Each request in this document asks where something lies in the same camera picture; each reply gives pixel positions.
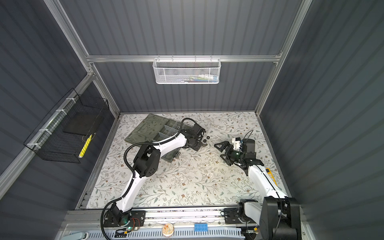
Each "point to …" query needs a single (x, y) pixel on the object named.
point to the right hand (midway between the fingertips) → (219, 151)
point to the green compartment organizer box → (154, 127)
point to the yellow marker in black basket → (81, 154)
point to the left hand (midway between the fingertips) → (197, 145)
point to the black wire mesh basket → (66, 133)
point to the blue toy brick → (201, 227)
